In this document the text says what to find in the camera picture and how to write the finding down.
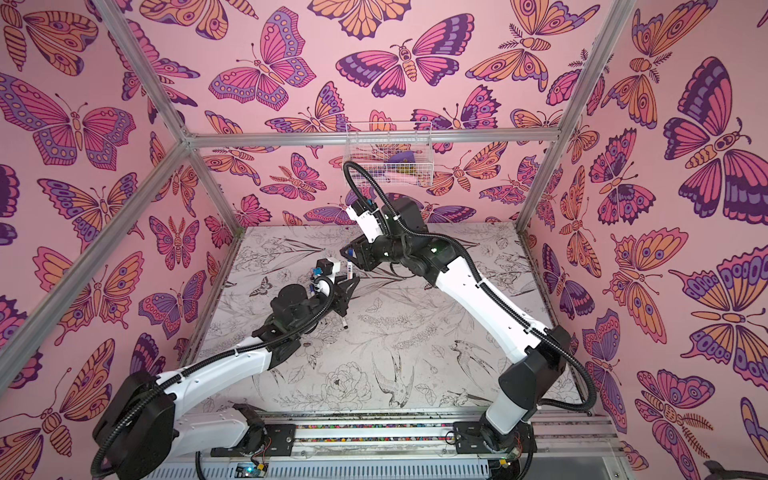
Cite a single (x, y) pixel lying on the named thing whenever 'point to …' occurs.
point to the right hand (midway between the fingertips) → (348, 241)
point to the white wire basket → (392, 153)
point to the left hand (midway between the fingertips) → (358, 274)
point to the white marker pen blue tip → (350, 269)
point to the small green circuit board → (247, 470)
